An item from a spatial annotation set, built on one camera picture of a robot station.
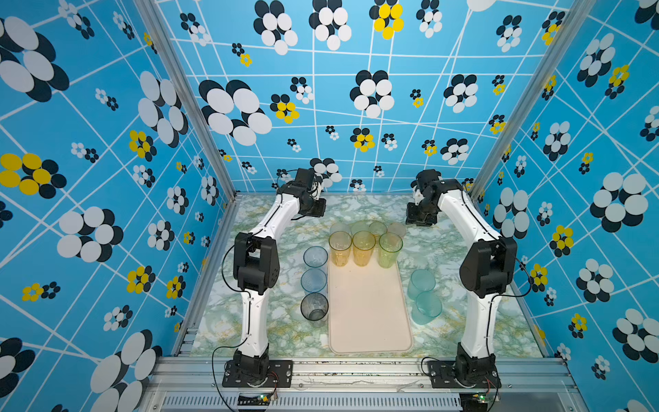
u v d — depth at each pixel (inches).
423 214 33.0
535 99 33.5
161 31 28.4
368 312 33.4
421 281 32.5
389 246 38.0
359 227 38.8
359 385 28.5
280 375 29.1
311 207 33.1
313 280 35.2
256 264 22.3
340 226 40.7
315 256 33.2
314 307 32.2
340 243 36.1
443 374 28.6
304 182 30.6
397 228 40.7
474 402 27.3
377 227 40.1
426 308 33.2
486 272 21.4
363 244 35.1
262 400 27.7
